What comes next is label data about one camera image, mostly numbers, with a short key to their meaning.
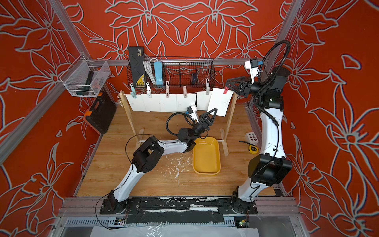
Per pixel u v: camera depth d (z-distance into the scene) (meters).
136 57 0.85
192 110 0.70
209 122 0.70
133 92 0.63
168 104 0.71
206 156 0.89
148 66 0.85
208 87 0.63
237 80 0.61
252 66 0.54
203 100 0.69
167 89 0.63
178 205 0.74
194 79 0.92
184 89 0.63
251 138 0.95
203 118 0.69
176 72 0.97
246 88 0.56
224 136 0.94
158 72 0.90
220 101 0.67
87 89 0.81
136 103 0.69
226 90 0.63
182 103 0.70
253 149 0.91
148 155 0.58
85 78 0.89
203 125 0.68
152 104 0.71
